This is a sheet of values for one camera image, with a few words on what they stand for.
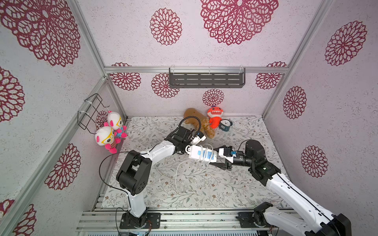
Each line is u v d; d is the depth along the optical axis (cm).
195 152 63
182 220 76
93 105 79
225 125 109
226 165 61
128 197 53
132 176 48
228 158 58
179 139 72
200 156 63
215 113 113
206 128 106
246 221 74
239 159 61
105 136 85
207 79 100
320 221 40
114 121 93
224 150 57
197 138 79
